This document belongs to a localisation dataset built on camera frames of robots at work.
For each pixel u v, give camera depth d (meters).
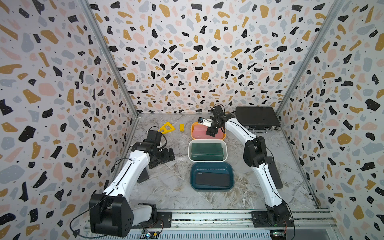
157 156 0.66
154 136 0.65
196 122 0.95
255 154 0.66
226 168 0.89
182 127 1.13
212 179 0.86
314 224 0.73
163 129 1.11
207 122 0.95
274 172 0.90
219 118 0.80
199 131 1.02
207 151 0.95
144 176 0.84
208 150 0.95
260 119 1.19
